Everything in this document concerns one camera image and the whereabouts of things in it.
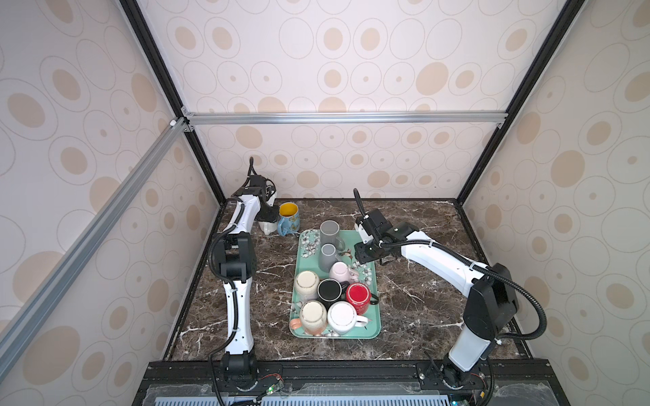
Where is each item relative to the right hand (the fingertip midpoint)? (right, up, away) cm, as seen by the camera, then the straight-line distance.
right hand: (369, 252), depth 88 cm
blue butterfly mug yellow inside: (-30, +11, +13) cm, 35 cm away
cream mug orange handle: (-19, -19, -11) cm, 29 cm away
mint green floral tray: (-23, -4, +12) cm, 27 cm away
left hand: (-35, +14, +17) cm, 42 cm away
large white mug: (-10, -19, -11) cm, 24 cm away
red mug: (-4, -13, -6) cm, 15 cm away
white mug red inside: (-39, +8, +16) cm, 43 cm away
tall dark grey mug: (-14, +6, +7) cm, 17 cm away
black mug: (-14, -12, -6) cm, 19 cm away
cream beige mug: (-22, -11, -4) cm, 24 cm away
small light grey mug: (-15, -2, +2) cm, 15 cm away
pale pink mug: (-10, -6, -2) cm, 12 cm away
